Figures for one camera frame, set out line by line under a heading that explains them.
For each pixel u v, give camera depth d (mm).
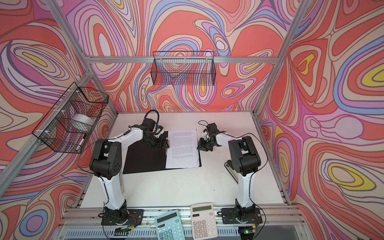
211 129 835
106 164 521
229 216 735
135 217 728
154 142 848
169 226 691
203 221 706
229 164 876
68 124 738
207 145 867
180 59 879
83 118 737
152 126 851
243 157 540
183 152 962
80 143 719
